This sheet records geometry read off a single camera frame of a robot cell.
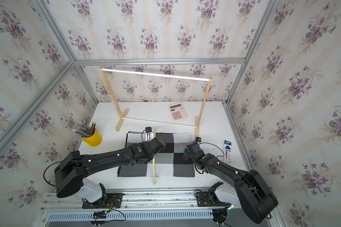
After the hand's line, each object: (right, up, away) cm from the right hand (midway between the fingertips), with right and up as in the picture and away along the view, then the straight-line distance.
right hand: (190, 153), depth 89 cm
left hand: (-19, +7, -6) cm, 21 cm away
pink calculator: (-7, +28, +22) cm, 36 cm away
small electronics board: (-49, -27, -17) cm, 59 cm away
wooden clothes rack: (-50, +24, +18) cm, 58 cm away
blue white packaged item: (+24, +1, +1) cm, 24 cm away
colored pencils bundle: (-68, +15, -1) cm, 69 cm away
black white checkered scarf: (-14, -5, -3) cm, 15 cm away
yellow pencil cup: (-61, +9, -1) cm, 62 cm away
